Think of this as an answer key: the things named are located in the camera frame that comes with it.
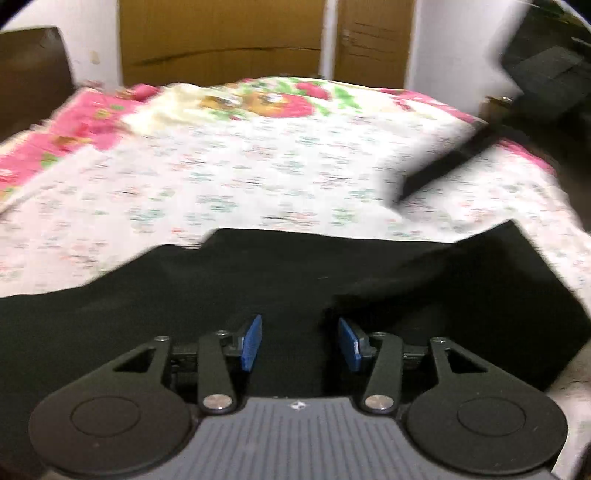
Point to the brown wooden door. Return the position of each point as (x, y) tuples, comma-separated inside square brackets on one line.
[(373, 42)]

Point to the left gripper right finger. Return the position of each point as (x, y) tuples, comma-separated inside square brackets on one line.
[(458, 409)]

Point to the pink cartoon print blanket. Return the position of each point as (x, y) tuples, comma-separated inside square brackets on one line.
[(93, 118)]

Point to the dark brown wooden headboard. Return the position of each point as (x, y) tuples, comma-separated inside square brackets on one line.
[(35, 77)]

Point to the black pants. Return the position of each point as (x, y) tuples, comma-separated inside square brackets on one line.
[(493, 294)]

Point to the yellow wooden wardrobe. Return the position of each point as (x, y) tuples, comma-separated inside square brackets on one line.
[(216, 42)]

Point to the white floral bed sheet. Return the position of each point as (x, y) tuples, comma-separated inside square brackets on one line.
[(332, 175)]

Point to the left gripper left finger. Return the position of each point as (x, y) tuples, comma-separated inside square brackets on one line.
[(138, 410)]

